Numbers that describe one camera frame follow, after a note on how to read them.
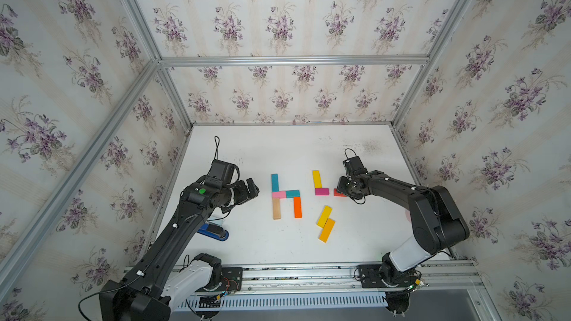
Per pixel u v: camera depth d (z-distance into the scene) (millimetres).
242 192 675
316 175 990
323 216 884
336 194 917
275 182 964
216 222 832
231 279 728
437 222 464
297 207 888
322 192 935
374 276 732
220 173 577
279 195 936
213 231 806
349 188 801
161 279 404
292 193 925
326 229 840
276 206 898
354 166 753
